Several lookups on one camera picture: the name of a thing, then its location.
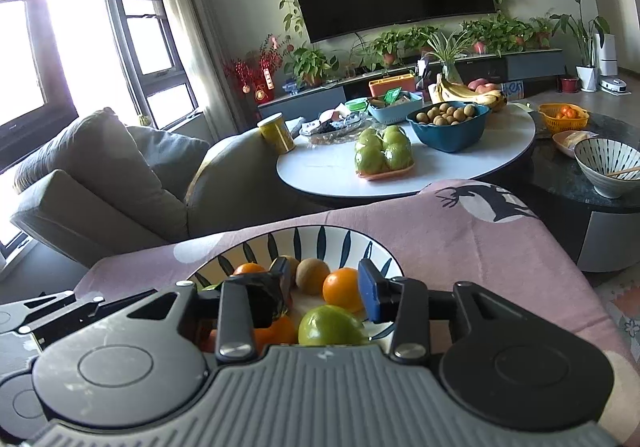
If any dark round side table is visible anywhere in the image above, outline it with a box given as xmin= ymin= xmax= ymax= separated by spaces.
xmin=506 ymin=112 xmax=639 ymax=274

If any red berry decoration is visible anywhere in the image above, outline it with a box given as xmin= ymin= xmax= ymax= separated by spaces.
xmin=224 ymin=34 xmax=294 ymax=106

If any red apple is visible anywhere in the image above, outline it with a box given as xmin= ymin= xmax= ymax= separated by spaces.
xmin=198 ymin=329 xmax=217 ymax=353

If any yellow tin can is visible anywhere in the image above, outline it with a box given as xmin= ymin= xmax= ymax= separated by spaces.
xmin=257 ymin=113 xmax=295 ymax=155

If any potted green plant left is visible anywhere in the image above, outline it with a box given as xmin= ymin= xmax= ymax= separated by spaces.
xmin=284 ymin=46 xmax=340 ymax=87

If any large orange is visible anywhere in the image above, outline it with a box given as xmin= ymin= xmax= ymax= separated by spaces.
xmin=254 ymin=315 xmax=298 ymax=354

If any grey sofa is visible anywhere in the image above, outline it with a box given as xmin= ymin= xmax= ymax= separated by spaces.
xmin=11 ymin=108 xmax=323 ymax=268

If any window frame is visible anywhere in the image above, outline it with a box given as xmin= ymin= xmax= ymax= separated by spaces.
xmin=0 ymin=0 xmax=202 ymax=258

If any large striped white bowl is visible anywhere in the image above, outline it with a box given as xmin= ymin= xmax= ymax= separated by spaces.
xmin=189 ymin=225 xmax=404 ymax=347

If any tray of green apples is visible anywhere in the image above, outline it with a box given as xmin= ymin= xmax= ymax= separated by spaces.
xmin=354 ymin=125 xmax=414 ymax=180

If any dark tv cabinet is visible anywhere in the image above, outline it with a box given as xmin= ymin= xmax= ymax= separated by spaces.
xmin=257 ymin=49 xmax=566 ymax=120

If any spider plant in vase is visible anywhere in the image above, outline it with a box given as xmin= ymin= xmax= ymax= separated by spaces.
xmin=427 ymin=31 xmax=472 ymax=84

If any glass plate of snacks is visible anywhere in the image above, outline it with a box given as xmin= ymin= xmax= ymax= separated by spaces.
xmin=299 ymin=104 xmax=367 ymax=144

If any orange basket of tangerines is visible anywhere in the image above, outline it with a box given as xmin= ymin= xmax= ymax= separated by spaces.
xmin=538 ymin=103 xmax=589 ymax=134

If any small striped bowl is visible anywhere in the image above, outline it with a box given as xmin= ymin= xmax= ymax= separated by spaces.
xmin=574 ymin=138 xmax=639 ymax=199

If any light blue snack tray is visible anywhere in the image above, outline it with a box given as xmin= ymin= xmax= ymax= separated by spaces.
xmin=368 ymin=92 xmax=424 ymax=125

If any banana bunch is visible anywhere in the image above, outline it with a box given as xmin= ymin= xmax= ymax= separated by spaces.
xmin=428 ymin=73 xmax=508 ymax=112

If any white round coffee table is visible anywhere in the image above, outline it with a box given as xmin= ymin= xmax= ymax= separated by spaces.
xmin=277 ymin=104 xmax=536 ymax=201

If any robot vacuum dock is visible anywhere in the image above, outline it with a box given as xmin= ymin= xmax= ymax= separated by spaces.
xmin=600 ymin=76 xmax=629 ymax=96

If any brown kiwi right group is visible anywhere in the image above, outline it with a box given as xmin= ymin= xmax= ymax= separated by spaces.
xmin=295 ymin=257 xmax=331 ymax=295

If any small orange behind mango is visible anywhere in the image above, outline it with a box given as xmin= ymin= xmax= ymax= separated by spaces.
xmin=322 ymin=267 xmax=363 ymax=314

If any green mango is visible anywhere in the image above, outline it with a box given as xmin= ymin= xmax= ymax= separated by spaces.
xmin=298 ymin=305 xmax=368 ymax=346

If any orange box on cabinet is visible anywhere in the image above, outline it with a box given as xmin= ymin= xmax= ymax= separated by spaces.
xmin=369 ymin=73 xmax=416 ymax=97

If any wooden spoon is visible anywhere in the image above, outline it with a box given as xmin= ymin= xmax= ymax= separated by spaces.
xmin=605 ymin=166 xmax=640 ymax=177

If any white air purifier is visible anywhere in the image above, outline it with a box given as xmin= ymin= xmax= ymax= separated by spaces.
xmin=594 ymin=33 xmax=618 ymax=76

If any small red pot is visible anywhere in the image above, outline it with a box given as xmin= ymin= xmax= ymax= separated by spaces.
xmin=560 ymin=77 xmax=582 ymax=94

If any small orange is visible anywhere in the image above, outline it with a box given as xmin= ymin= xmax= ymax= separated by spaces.
xmin=322 ymin=267 xmax=363 ymax=314
xmin=233 ymin=263 xmax=266 ymax=276

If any pink polka dot tablecloth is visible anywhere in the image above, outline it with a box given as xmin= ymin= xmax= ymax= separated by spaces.
xmin=75 ymin=180 xmax=639 ymax=446

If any blue bowl of kiwis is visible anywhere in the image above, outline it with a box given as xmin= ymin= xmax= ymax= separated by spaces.
xmin=406 ymin=101 xmax=491 ymax=153

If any tall plant white pot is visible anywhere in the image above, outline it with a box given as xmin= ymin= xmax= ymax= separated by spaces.
xmin=550 ymin=0 xmax=610 ymax=92

